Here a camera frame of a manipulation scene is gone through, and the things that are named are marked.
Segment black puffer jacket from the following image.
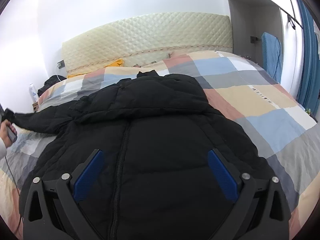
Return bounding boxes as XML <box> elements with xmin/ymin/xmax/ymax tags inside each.
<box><xmin>11</xmin><ymin>72</ymin><xmax>276</xmax><ymax>239</ymax></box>

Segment person's left hand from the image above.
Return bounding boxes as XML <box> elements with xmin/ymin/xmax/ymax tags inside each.
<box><xmin>0</xmin><ymin>120</ymin><xmax>17</xmax><ymax>148</ymax></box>

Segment wooden nightstand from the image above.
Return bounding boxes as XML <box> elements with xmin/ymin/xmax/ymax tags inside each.
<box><xmin>33</xmin><ymin>102</ymin><xmax>39</xmax><ymax>112</ymax></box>

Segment black bag on nightstand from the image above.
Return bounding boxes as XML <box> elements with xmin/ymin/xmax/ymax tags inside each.
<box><xmin>37</xmin><ymin>75</ymin><xmax>66</xmax><ymax>96</ymax></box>

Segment patchwork plaid duvet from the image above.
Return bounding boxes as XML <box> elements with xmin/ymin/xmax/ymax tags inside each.
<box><xmin>0</xmin><ymin>50</ymin><xmax>320</xmax><ymax>240</ymax></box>

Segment yellow cloth at headboard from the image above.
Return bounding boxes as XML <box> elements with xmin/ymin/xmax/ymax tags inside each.
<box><xmin>67</xmin><ymin>59</ymin><xmax>125</xmax><ymax>79</ymax></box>

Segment blue curtain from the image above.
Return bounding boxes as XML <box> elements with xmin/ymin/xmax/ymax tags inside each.
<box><xmin>297</xmin><ymin>0</ymin><xmax>319</xmax><ymax>115</ymax></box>

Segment cream quilted headboard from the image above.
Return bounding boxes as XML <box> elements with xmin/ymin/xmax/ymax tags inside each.
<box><xmin>62</xmin><ymin>12</ymin><xmax>233</xmax><ymax>75</ymax></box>

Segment grey white wardrobe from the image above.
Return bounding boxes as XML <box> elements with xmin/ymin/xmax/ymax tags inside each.
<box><xmin>228</xmin><ymin>0</ymin><xmax>304</xmax><ymax>97</ymax></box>

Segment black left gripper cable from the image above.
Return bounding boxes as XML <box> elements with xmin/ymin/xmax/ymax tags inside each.
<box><xmin>2</xmin><ymin>152</ymin><xmax>25</xmax><ymax>233</ymax></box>

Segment grey wall socket panel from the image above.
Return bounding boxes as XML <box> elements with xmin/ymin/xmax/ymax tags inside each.
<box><xmin>57</xmin><ymin>60</ymin><xmax>65</xmax><ymax>69</ymax></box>

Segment black wall hook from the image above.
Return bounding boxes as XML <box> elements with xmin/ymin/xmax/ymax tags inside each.
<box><xmin>250</xmin><ymin>36</ymin><xmax>262</xmax><ymax>44</ymax></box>

